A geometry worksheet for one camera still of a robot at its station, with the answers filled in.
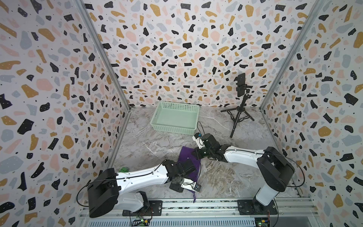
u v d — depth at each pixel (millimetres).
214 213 731
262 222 715
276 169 469
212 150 702
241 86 897
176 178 558
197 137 812
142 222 705
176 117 1097
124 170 838
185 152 940
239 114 1003
